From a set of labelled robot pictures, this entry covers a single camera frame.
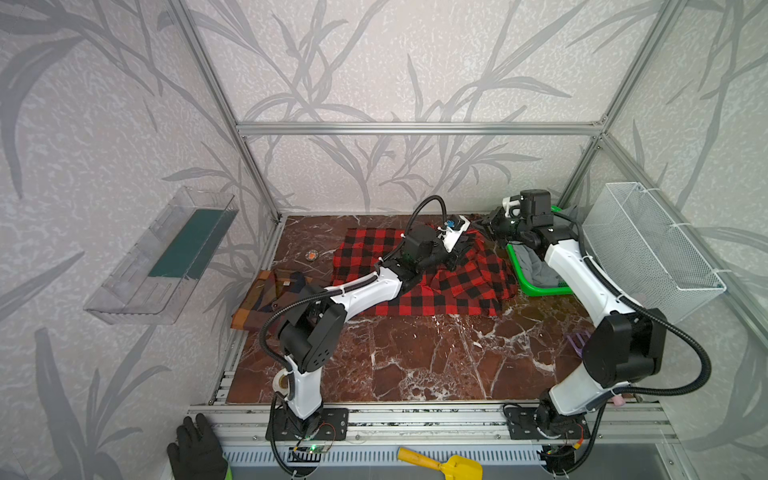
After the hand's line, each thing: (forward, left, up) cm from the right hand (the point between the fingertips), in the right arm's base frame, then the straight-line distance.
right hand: (472, 213), depth 83 cm
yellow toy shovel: (-56, +8, -24) cm, 62 cm away
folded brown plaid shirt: (-13, +62, -21) cm, 67 cm away
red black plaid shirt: (-7, -6, -26) cm, 28 cm away
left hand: (-7, 0, -2) cm, 7 cm away
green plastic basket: (-13, -21, -21) cm, 33 cm away
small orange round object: (+6, +53, -27) cm, 60 cm away
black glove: (-54, +68, -25) cm, 90 cm away
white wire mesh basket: (-19, -35, +5) cm, 40 cm away
